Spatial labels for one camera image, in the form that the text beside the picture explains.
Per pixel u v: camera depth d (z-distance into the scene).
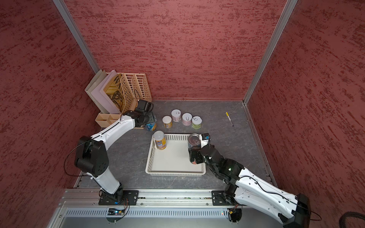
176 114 1.04
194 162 0.87
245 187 0.48
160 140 0.84
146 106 0.72
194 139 0.85
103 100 0.91
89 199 0.76
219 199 0.74
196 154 0.65
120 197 0.66
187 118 1.03
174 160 0.89
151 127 0.92
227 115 1.11
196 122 1.00
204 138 0.64
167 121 1.00
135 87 1.05
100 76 0.94
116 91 1.00
